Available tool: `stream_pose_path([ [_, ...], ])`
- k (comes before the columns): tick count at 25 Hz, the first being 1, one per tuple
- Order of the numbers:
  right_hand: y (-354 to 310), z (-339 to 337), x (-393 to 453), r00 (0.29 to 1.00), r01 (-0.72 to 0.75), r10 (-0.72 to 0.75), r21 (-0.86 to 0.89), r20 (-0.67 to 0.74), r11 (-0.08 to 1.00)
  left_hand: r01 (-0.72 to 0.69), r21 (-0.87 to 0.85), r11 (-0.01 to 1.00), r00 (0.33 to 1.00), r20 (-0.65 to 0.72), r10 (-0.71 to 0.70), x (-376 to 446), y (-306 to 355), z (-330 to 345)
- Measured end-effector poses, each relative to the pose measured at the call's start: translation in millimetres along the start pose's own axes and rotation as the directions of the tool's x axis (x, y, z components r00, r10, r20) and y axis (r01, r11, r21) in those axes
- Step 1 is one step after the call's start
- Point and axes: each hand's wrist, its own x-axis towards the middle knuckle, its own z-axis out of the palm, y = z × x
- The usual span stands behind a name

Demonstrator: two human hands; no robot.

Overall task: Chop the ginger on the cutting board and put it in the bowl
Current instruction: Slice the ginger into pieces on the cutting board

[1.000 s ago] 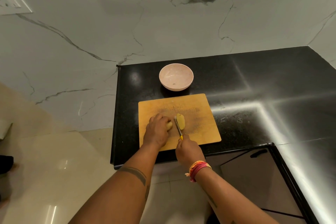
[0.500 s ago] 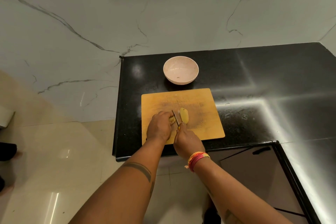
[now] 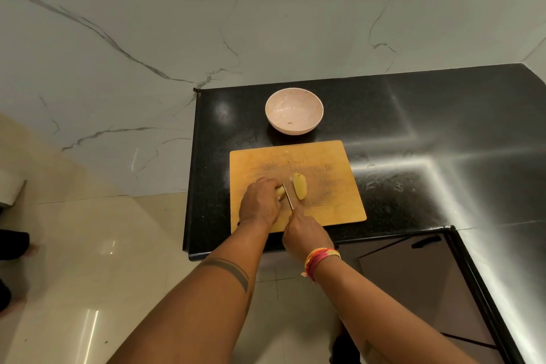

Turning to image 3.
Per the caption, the person's left hand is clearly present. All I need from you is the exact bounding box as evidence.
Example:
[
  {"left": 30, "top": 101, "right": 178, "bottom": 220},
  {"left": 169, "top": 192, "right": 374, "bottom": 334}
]
[{"left": 238, "top": 177, "right": 284, "bottom": 234}]

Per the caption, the person's right hand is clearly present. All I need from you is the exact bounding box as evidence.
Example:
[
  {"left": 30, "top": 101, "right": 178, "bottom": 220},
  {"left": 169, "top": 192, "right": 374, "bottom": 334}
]
[{"left": 282, "top": 206, "right": 336, "bottom": 261}]

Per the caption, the yellow handled kitchen knife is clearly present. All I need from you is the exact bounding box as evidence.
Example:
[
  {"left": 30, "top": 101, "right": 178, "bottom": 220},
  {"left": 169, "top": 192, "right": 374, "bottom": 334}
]
[{"left": 281, "top": 181, "right": 296, "bottom": 212}]

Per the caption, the yellow potato half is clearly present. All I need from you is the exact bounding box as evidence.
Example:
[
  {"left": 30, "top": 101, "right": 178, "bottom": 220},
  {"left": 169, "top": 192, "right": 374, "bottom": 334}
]
[{"left": 291, "top": 172, "right": 308, "bottom": 201}]

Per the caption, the pink speckled bowl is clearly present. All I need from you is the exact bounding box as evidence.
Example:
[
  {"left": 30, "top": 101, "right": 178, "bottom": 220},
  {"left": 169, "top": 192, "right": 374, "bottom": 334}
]
[{"left": 264, "top": 88, "right": 324, "bottom": 137}]

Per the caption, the person's right forearm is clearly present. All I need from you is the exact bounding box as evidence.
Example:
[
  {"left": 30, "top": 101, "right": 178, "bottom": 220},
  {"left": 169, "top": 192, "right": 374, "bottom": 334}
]
[{"left": 313, "top": 255, "right": 495, "bottom": 364}]

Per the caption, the person's left forearm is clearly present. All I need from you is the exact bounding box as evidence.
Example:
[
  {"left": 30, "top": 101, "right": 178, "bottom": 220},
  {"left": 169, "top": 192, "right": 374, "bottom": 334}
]
[{"left": 104, "top": 222, "right": 270, "bottom": 364}]

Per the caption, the person's foot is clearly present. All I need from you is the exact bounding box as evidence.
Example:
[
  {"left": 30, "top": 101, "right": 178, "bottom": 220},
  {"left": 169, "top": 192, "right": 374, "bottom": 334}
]
[{"left": 330, "top": 333, "right": 361, "bottom": 364}]

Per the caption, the wooden cutting board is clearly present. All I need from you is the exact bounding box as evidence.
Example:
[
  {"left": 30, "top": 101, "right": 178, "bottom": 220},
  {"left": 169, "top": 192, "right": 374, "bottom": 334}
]
[{"left": 229, "top": 140, "right": 367, "bottom": 235}]

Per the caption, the red orange thread bracelet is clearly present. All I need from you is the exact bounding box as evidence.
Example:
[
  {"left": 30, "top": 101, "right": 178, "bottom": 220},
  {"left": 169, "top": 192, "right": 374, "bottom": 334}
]
[{"left": 300, "top": 247, "right": 342, "bottom": 283}]

